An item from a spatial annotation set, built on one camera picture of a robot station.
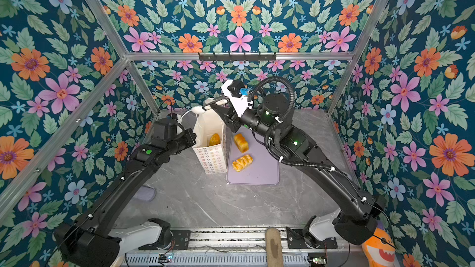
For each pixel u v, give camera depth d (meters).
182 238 0.74
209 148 0.73
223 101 0.46
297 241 0.73
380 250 0.64
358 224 0.38
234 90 0.39
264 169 0.94
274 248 0.69
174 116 0.68
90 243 0.37
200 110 0.56
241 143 0.96
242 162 0.92
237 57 0.92
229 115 0.45
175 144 0.62
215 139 0.99
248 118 0.46
